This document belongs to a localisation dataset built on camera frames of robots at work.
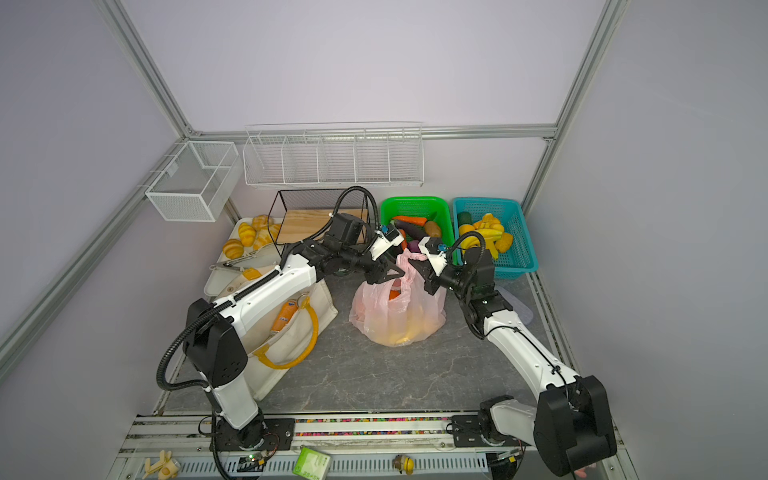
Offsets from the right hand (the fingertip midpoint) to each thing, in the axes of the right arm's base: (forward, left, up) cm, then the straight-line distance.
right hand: (412, 259), depth 77 cm
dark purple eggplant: (+33, -3, -23) cm, 40 cm away
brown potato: (+31, -9, -21) cm, 38 cm away
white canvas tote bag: (-22, +34, -7) cm, 41 cm away
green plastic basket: (+43, -8, -21) cm, 48 cm away
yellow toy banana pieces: (-42, +57, -23) cm, 75 cm away
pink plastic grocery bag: (-8, -1, -14) cm, 17 cm away
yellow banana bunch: (+25, -32, -21) cm, 45 cm away
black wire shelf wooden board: (+27, +39, -9) cm, 49 cm away
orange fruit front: (-7, +5, -6) cm, 10 cm away
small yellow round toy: (-42, +1, -24) cm, 48 cm away
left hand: (-2, +3, -3) cm, 4 cm away
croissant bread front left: (+23, +66, -23) cm, 74 cm away
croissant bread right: (+32, +55, -22) cm, 67 cm away
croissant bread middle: (+31, +63, -23) cm, 74 cm away
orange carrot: (+36, -5, -22) cm, 42 cm away
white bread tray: (+24, +60, -24) cm, 69 cm away
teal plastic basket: (+13, -36, -16) cm, 41 cm away
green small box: (-42, +24, -23) cm, 53 cm away
